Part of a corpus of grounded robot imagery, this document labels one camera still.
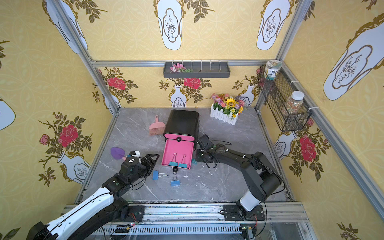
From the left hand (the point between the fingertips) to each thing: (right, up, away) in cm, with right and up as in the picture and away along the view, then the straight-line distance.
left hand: (154, 157), depth 83 cm
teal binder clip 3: (+22, -3, +4) cm, 23 cm away
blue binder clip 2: (+11, -15, +1) cm, 19 cm away
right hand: (+26, -1, +10) cm, 28 cm away
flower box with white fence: (+44, +29, +18) cm, 55 cm away
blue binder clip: (0, -11, +5) cm, 13 cm away
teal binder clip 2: (+15, -5, +4) cm, 16 cm away
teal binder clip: (+10, -5, +5) cm, 12 cm away
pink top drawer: (+14, +10, +3) cm, 18 cm away
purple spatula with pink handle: (-27, -1, +13) cm, 30 cm away
